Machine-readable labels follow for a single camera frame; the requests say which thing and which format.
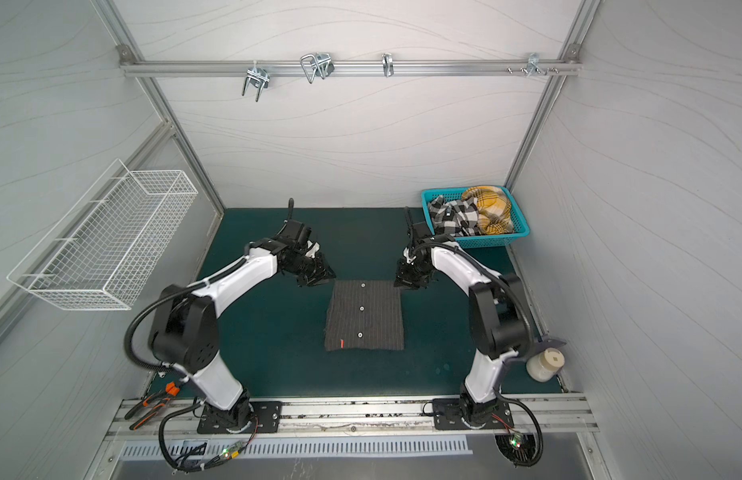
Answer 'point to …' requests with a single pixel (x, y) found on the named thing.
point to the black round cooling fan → (518, 447)
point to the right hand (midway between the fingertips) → (402, 277)
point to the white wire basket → (104, 246)
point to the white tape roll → (543, 367)
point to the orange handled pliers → (161, 398)
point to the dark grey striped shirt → (364, 315)
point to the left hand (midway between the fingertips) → (339, 272)
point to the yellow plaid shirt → (494, 214)
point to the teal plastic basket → (521, 228)
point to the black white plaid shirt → (456, 217)
